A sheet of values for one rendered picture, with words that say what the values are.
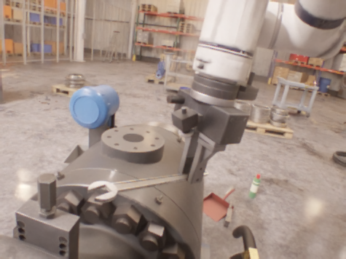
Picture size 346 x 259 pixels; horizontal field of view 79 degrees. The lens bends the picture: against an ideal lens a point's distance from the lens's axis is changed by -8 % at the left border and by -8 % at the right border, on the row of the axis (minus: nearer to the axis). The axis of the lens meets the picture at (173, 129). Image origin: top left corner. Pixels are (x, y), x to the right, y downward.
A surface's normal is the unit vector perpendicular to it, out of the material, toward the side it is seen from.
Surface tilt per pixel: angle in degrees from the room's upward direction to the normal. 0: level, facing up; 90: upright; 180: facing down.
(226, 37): 88
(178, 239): 90
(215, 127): 87
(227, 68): 90
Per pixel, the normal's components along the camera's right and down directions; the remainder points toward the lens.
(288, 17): -0.25, -0.01
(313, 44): -0.26, 0.91
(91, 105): -0.14, 0.32
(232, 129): 0.53, 0.41
